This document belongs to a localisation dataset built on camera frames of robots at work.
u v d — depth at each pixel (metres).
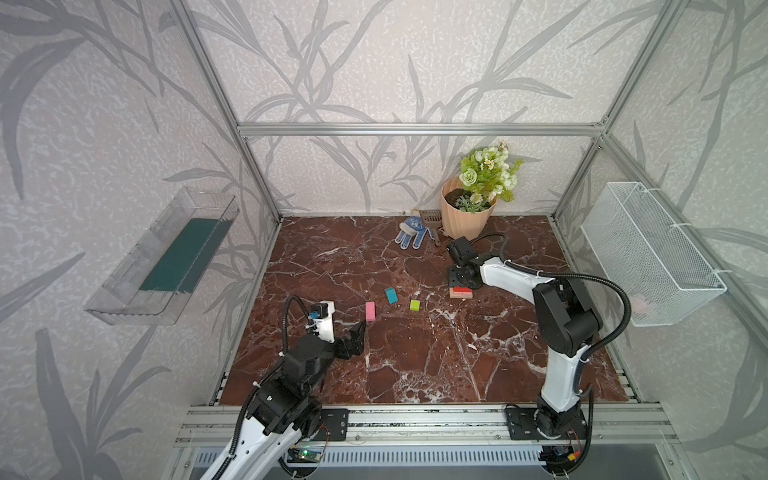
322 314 0.64
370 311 0.94
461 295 0.96
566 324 0.51
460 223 1.03
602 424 0.75
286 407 0.54
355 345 0.68
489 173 0.96
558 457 0.76
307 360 0.55
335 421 0.75
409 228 1.15
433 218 1.16
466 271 0.72
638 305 0.73
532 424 0.73
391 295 0.96
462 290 0.96
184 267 0.60
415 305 0.94
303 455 0.71
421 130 0.96
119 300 0.58
